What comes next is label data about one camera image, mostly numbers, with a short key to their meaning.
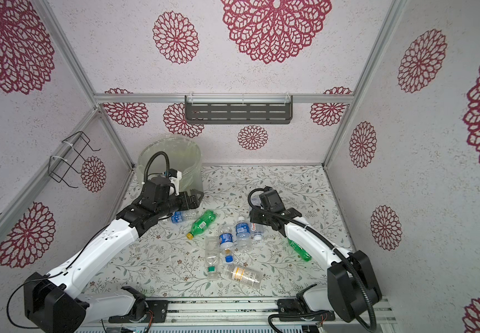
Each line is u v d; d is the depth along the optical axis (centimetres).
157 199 58
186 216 97
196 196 71
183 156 97
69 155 78
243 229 88
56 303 38
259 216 76
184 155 97
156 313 73
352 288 41
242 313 75
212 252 89
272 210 65
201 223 91
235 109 96
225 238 86
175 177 70
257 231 81
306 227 53
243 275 78
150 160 57
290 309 73
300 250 85
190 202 69
